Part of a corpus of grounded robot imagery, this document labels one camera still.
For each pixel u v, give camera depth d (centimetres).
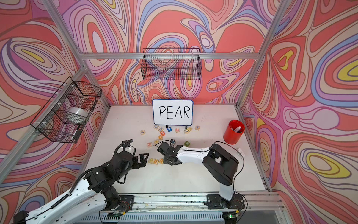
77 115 70
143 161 68
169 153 70
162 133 101
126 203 72
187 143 96
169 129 104
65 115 69
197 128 104
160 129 104
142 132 101
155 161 88
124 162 55
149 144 95
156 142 96
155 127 105
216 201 74
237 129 92
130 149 67
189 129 103
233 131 94
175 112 101
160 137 98
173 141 83
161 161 88
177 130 102
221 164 49
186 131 101
